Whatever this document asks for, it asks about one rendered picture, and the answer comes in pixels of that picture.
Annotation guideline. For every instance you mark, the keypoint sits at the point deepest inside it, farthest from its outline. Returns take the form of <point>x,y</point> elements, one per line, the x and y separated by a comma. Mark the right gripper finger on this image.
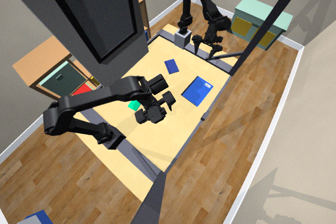
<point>212,52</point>
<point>196,45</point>

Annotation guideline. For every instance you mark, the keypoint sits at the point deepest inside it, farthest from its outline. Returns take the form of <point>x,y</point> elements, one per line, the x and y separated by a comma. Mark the black rectangular frame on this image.
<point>70,16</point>

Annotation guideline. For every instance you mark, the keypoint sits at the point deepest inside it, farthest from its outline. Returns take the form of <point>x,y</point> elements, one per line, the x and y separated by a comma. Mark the green flat rectangular slab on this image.
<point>134,105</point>

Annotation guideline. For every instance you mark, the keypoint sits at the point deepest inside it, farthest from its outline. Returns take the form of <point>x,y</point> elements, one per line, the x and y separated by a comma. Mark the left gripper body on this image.
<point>140,115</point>

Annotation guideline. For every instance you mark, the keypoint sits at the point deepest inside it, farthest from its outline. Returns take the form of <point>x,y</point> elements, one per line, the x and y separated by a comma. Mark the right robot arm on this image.
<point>217,21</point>

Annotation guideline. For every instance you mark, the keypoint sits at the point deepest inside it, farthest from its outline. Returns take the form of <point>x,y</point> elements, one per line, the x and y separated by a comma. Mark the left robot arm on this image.
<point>58,118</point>

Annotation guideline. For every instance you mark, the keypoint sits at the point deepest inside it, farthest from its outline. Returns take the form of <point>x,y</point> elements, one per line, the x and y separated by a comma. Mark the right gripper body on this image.
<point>207,41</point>

